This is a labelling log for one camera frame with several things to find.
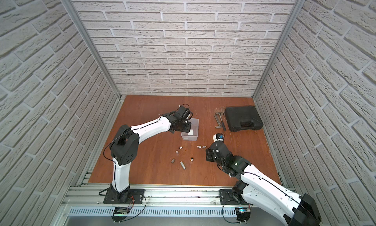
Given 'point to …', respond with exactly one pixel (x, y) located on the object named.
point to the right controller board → (243, 214)
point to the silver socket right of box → (199, 146)
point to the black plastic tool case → (244, 117)
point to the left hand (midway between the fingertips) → (191, 126)
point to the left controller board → (120, 214)
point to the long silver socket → (182, 165)
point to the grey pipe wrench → (218, 120)
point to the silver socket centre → (176, 151)
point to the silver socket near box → (180, 147)
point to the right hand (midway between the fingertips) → (208, 150)
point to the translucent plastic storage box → (193, 134)
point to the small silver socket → (192, 159)
